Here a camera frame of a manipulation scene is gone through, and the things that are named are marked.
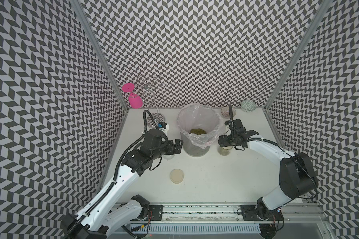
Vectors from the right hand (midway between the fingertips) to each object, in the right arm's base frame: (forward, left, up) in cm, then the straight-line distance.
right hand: (225, 142), depth 91 cm
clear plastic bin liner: (+8, +14, +9) cm, 19 cm away
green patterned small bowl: (+35, -25, -4) cm, 43 cm away
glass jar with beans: (-4, 0, -4) cm, 5 cm away
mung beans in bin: (+10, +16, -2) cm, 19 cm away
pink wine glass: (+24, +57, +14) cm, 63 cm away
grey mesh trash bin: (-6, +21, +3) cm, 22 cm away
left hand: (-9, +29, +16) cm, 35 cm away
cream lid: (-18, +30, -6) cm, 35 cm away
